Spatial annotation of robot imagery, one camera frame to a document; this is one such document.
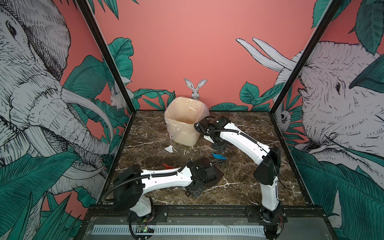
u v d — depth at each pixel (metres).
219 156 0.96
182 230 0.70
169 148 0.97
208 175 0.60
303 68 0.91
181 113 0.98
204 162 0.90
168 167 0.92
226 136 0.56
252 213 0.73
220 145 0.72
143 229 0.70
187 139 0.97
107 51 0.87
